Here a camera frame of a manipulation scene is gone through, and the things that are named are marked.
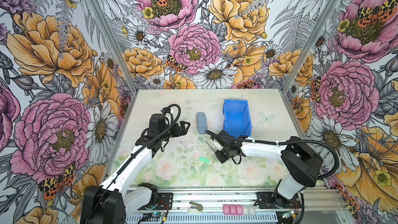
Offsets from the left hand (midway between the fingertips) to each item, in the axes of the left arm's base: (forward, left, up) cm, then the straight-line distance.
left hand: (183, 129), depth 83 cm
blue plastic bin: (+16, -34, -15) cm, 40 cm away
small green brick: (-12, -13, -13) cm, 21 cm away
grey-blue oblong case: (+12, -10, -11) cm, 19 cm away
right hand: (-12, -20, -14) cm, 27 cm away
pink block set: (-34, -24, -13) cm, 43 cm away
